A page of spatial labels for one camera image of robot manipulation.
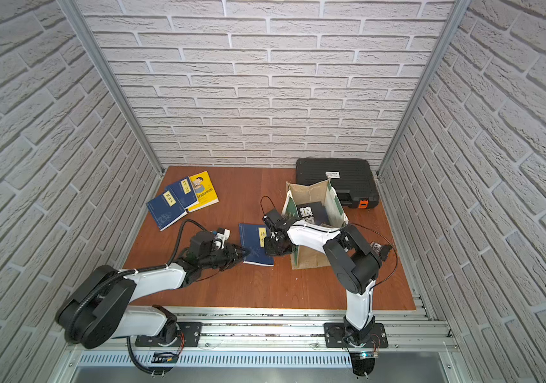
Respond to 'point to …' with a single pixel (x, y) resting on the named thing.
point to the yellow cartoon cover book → (204, 191)
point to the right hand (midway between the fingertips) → (272, 252)
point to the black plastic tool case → (352, 179)
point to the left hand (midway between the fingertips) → (252, 251)
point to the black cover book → (314, 212)
